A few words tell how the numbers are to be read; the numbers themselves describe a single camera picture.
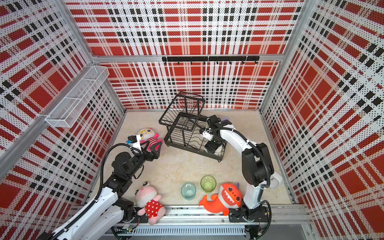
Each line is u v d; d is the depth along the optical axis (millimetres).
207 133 824
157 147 716
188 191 805
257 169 489
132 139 639
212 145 799
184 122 786
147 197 737
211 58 900
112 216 585
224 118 688
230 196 718
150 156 681
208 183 841
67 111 700
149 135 985
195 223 718
